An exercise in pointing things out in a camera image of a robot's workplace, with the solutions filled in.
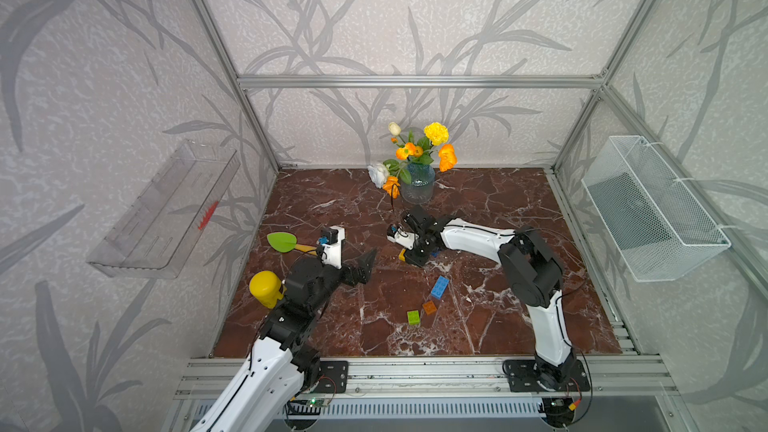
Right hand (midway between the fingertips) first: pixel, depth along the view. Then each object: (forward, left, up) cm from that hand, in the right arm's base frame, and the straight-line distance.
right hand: (410, 252), depth 96 cm
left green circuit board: (-40, +23, 0) cm, 46 cm away
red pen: (-8, +46, +32) cm, 57 cm away
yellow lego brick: (-4, +3, +6) cm, 8 cm away
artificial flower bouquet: (+11, +6, +25) cm, 28 cm away
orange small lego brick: (-18, -5, +1) cm, 19 cm away
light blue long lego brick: (-12, -9, 0) cm, 15 cm away
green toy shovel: (+5, +41, -1) cm, 42 cm away
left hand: (-10, +13, +20) cm, 26 cm away
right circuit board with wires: (-42, -35, -2) cm, 55 cm away
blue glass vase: (+24, -5, +5) cm, 25 cm away
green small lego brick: (-21, -1, +1) cm, 21 cm away
